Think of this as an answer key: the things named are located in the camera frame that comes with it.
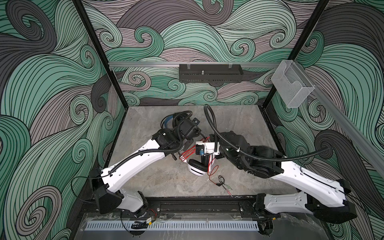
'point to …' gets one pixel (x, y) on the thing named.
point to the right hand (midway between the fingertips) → (214, 132)
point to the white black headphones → (201, 168)
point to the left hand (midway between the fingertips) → (183, 134)
